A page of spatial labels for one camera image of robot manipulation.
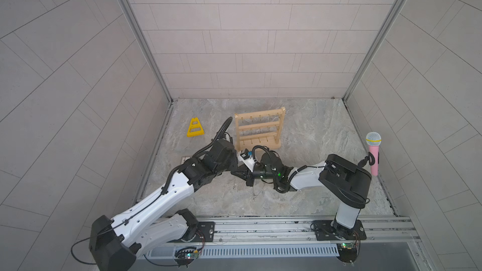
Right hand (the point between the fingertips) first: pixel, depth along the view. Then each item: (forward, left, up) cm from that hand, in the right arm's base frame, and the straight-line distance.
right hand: (234, 174), depth 78 cm
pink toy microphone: (+2, -53, +17) cm, 55 cm away
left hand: (+5, -3, +6) cm, 8 cm away
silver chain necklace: (-3, 0, -8) cm, 9 cm away
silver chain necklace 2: (-6, -8, -9) cm, 13 cm away
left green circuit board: (-26, +18, -6) cm, 32 cm away
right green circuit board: (-28, -41, -12) cm, 51 cm away
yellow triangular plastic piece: (+30, +22, -6) cm, 38 cm away
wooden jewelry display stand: (+17, -13, +8) cm, 23 cm away
